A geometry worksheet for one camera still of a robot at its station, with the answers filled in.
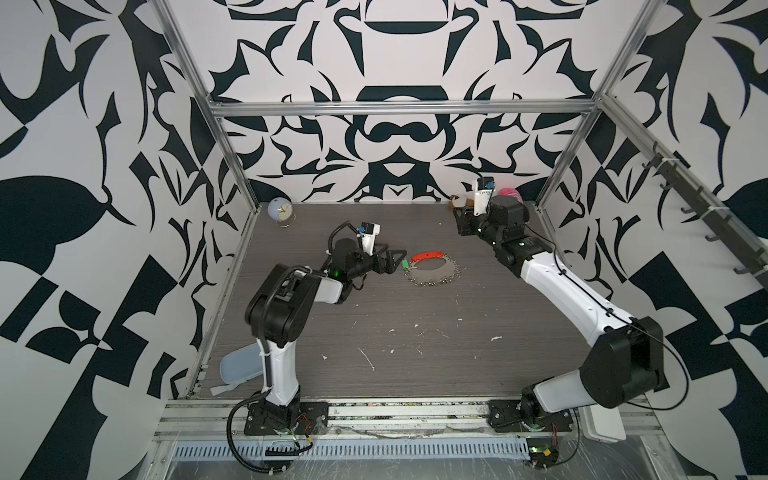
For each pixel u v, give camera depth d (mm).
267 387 591
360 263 827
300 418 714
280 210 1087
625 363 421
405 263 1021
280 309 517
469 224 730
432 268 1021
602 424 697
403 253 877
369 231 836
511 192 1172
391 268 842
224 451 700
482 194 714
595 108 912
